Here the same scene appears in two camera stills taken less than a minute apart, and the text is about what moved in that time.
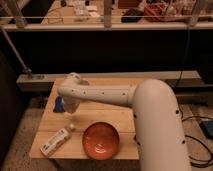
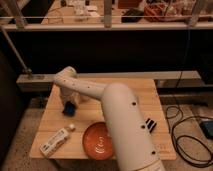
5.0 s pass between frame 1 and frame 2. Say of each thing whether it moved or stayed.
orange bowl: stayed
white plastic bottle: stayed
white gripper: moved
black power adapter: stayed
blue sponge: moved
